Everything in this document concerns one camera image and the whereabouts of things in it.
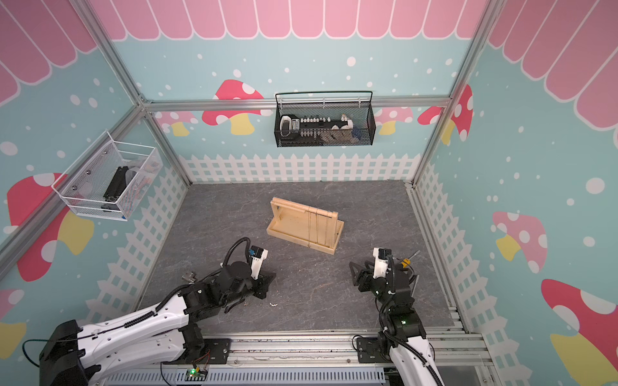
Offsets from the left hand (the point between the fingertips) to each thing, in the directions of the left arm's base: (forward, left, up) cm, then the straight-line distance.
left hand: (274, 279), depth 78 cm
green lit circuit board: (-25, +23, -13) cm, 36 cm away
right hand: (+6, -27, +1) cm, 28 cm away
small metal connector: (+4, +34, -10) cm, 35 cm away
